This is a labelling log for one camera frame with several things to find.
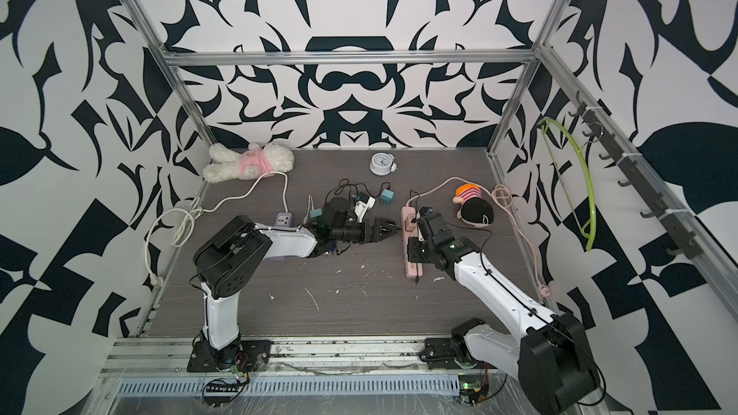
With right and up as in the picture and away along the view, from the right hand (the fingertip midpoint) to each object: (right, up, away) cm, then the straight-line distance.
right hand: (411, 243), depth 86 cm
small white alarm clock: (-7, +24, +26) cm, 36 cm away
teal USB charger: (-31, +7, +14) cm, 35 cm away
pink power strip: (0, +3, +4) cm, 5 cm away
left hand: (-6, +4, +2) cm, 8 cm away
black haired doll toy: (+21, +9, +6) cm, 23 cm away
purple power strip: (-41, +5, +11) cm, 43 cm away
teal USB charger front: (-6, +12, +18) cm, 22 cm away
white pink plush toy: (-54, +25, +19) cm, 62 cm away
